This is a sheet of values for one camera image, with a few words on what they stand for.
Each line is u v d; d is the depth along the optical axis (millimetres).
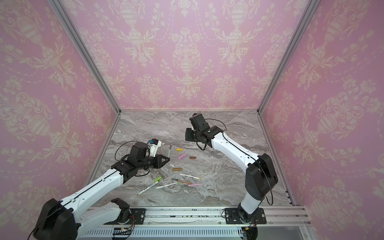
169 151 813
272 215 763
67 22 745
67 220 389
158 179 859
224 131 580
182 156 953
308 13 701
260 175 442
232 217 731
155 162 714
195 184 846
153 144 742
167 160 795
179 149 994
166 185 835
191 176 873
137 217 742
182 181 856
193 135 747
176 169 900
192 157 947
